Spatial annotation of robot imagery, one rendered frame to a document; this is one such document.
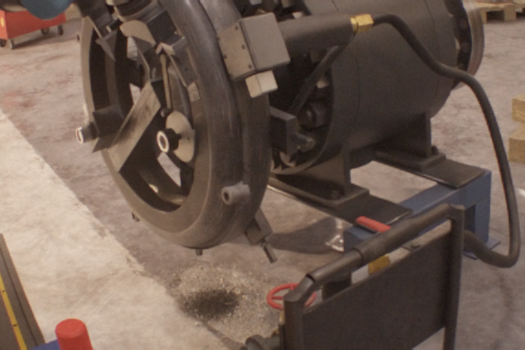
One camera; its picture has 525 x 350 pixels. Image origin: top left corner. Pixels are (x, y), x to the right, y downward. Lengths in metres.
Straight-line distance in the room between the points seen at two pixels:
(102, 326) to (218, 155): 0.72
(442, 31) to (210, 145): 0.82
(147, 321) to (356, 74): 0.86
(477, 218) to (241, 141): 0.91
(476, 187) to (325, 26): 0.81
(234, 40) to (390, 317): 0.59
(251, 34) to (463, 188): 0.90
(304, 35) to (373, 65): 0.40
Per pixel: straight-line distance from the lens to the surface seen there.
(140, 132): 1.71
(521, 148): 2.85
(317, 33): 1.46
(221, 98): 1.44
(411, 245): 1.22
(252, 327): 1.88
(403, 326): 1.21
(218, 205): 1.55
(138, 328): 1.96
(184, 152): 1.56
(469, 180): 2.04
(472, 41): 2.24
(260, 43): 1.36
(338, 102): 1.73
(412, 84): 1.93
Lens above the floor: 1.05
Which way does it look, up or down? 21 degrees down
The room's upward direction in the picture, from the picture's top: 6 degrees counter-clockwise
